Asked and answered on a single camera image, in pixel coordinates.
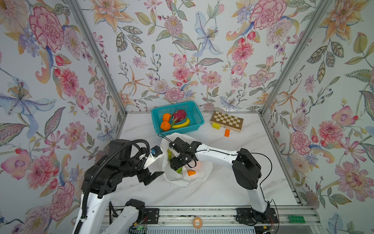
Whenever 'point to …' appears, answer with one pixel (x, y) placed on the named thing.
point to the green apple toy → (179, 170)
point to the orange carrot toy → (191, 173)
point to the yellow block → (216, 126)
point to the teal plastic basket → (193, 112)
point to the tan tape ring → (200, 223)
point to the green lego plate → (297, 219)
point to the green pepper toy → (169, 154)
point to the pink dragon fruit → (178, 116)
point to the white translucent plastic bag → (203, 169)
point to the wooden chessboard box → (227, 121)
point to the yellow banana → (183, 125)
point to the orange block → (227, 133)
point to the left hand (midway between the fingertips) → (158, 162)
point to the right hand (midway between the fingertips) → (174, 163)
